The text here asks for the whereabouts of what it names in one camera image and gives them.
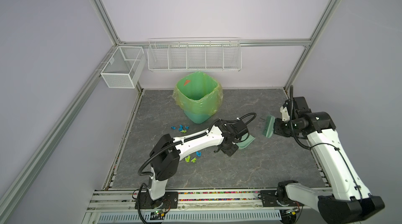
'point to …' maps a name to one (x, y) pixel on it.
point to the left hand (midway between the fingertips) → (227, 151)
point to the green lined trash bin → (199, 96)
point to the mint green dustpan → (247, 138)
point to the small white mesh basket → (125, 68)
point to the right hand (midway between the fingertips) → (277, 130)
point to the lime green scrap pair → (188, 158)
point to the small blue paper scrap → (198, 154)
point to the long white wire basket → (194, 54)
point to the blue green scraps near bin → (181, 128)
